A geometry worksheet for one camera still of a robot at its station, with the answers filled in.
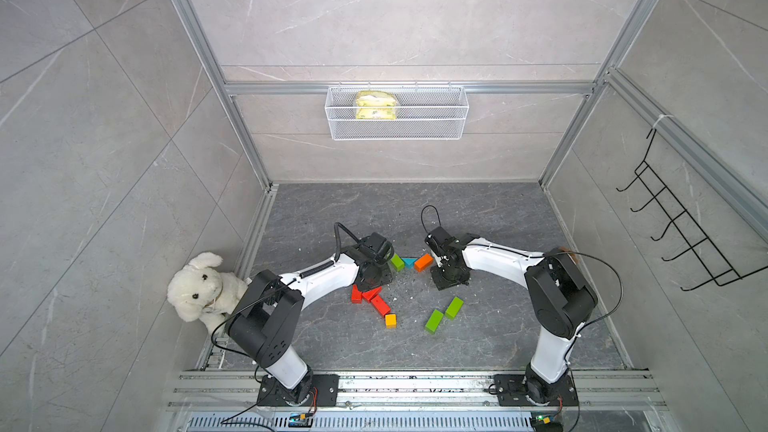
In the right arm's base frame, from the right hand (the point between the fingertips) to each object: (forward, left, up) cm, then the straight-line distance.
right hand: (444, 281), depth 92 cm
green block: (+6, +15, +2) cm, 16 cm away
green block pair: (-9, -2, +1) cm, 9 cm away
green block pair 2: (-13, +5, +2) cm, 14 cm away
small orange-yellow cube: (-12, +17, +1) cm, 21 cm away
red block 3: (-7, +20, 0) cm, 21 cm away
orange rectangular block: (+5, +7, +3) cm, 9 cm away
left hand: (+1, +18, +4) cm, 18 cm away
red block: (-5, +27, +2) cm, 28 cm away
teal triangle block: (+6, +11, +2) cm, 13 cm away
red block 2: (-5, +23, +2) cm, 23 cm away
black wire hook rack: (-14, -50, +32) cm, 61 cm away
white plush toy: (-9, +65, +17) cm, 68 cm away
